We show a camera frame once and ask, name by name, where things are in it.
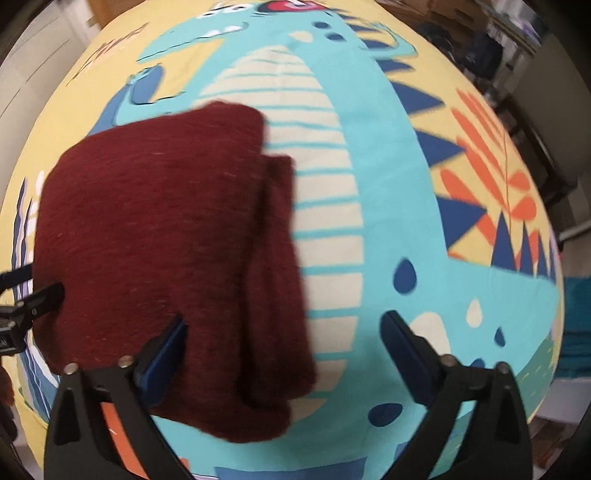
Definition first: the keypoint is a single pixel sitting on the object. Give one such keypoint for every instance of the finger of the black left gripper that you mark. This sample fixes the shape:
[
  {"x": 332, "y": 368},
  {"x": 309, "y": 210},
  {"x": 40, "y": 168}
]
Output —
[{"x": 17, "y": 319}]

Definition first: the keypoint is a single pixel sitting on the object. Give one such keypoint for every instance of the dark red knitted sweater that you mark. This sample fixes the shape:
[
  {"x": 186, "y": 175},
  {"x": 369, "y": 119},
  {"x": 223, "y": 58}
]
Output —
[{"x": 183, "y": 216}]

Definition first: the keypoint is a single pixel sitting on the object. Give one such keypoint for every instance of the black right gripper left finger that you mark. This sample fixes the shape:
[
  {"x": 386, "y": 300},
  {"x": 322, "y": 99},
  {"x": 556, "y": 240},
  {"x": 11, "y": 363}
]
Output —
[{"x": 100, "y": 426}]

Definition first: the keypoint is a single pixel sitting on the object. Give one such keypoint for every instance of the green upholstered chair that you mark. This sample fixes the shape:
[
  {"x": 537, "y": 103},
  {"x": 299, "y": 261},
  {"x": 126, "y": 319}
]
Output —
[{"x": 551, "y": 107}]

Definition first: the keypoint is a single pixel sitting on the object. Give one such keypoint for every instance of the black bag on floor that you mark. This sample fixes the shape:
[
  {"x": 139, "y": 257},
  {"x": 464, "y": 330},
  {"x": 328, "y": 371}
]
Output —
[{"x": 484, "y": 56}]

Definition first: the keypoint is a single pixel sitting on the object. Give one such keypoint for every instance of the teal fabric storage box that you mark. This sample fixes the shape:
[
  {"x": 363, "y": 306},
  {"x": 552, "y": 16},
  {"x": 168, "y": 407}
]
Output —
[{"x": 575, "y": 356}]

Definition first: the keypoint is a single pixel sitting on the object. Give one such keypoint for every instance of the dinosaur print bed cover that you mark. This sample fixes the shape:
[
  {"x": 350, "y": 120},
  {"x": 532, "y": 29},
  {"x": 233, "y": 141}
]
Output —
[{"x": 409, "y": 195}]

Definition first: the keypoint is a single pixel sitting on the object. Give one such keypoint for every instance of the white wardrobe doors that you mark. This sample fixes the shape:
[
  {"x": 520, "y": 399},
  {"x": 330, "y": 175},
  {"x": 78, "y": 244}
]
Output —
[{"x": 34, "y": 66}]

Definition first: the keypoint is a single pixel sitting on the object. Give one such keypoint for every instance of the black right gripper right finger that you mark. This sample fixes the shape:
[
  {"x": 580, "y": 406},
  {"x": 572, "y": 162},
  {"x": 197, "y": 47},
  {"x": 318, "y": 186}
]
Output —
[{"x": 496, "y": 443}]

